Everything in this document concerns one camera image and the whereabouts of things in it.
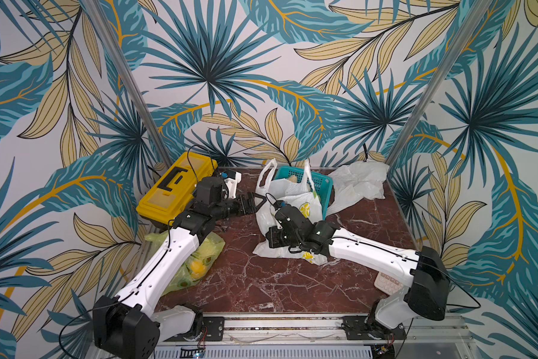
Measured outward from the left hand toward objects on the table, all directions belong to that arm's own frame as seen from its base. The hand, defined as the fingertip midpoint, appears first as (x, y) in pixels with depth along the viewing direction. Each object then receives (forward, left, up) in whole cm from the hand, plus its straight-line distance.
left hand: (257, 204), depth 73 cm
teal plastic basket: (+27, -29, -21) cm, 44 cm away
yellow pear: (-14, +21, -21) cm, 33 cm away
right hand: (-6, -3, -10) cm, 12 cm away
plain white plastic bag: (+26, -44, -17) cm, 54 cm away
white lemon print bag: (+9, -15, -4) cm, 18 cm away
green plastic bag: (-8, +19, -19) cm, 29 cm away
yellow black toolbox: (+12, +33, -9) cm, 37 cm away
